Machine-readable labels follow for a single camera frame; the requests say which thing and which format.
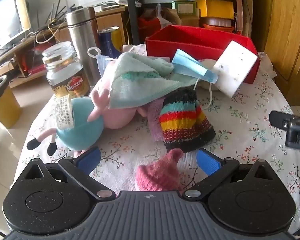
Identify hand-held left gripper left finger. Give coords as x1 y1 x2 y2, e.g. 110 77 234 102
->
14 147 117 201

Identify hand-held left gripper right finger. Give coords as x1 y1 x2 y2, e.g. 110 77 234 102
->
182 148 282 201

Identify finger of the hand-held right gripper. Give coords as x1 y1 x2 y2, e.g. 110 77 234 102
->
269 110 294 128

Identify pig plush toy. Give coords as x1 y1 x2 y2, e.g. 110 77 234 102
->
27 60 150 157

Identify striped knitted hat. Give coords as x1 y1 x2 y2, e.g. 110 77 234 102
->
159 89 216 153

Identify pink knitted hat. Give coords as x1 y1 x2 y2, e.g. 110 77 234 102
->
136 149 184 193

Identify purple fluffy cloth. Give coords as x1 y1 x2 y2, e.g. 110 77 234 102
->
140 99 165 142

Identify white sponge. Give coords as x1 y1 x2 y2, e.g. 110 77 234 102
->
212 40 258 98

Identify green towel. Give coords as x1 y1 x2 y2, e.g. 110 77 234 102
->
107 52 203 109

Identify blue face mask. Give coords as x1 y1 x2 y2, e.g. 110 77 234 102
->
171 49 219 108
87 47 118 78

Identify red box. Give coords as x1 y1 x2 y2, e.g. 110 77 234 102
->
144 25 261 84

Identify floral tablecloth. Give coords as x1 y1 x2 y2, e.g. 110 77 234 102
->
17 44 300 235

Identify glass coffee jar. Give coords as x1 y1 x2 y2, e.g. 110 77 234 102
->
42 42 91 98

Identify wooden cabinet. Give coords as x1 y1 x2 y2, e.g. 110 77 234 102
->
250 0 300 105

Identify yellow trash bin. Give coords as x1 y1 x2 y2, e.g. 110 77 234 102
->
0 75 22 129

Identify orange container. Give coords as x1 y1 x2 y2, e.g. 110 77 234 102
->
202 17 235 33

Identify blue and yellow can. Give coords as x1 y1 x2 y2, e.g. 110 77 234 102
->
97 26 124 55

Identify stainless steel thermos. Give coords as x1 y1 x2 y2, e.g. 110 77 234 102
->
66 7 102 87

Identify yellow box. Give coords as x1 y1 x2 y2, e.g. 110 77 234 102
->
196 0 235 20

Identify brown paper bag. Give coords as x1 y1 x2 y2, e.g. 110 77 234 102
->
162 7 200 28

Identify wooden desk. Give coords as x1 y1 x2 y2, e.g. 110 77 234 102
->
0 5 127 88

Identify red bag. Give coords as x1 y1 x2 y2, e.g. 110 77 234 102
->
137 15 163 40

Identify green box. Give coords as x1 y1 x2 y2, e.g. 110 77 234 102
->
172 0 198 14

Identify black shelf rack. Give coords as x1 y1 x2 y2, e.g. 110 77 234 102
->
125 0 243 47

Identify white power strip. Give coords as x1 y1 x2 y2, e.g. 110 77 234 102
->
114 0 143 8

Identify computer monitor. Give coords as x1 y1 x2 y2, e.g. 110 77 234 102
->
0 0 32 48

